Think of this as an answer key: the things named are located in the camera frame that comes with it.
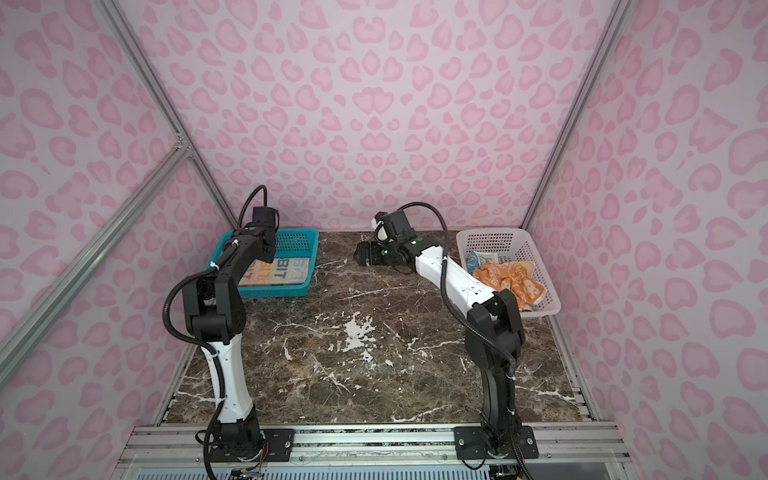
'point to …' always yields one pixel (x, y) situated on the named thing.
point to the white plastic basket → (512, 245)
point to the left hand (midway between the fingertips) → (246, 243)
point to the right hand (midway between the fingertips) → (370, 251)
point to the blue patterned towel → (478, 259)
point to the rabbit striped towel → (281, 271)
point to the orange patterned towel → (520, 278)
